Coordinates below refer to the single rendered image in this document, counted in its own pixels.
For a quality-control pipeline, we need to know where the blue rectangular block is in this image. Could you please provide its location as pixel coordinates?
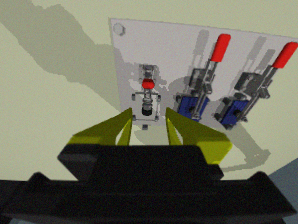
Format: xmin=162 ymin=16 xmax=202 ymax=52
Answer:
xmin=219 ymin=97 xmax=249 ymax=124
xmin=177 ymin=94 xmax=209 ymax=119

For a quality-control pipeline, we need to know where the red-handled toggle clamp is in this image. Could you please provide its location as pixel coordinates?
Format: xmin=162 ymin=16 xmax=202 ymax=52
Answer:
xmin=188 ymin=34 xmax=231 ymax=120

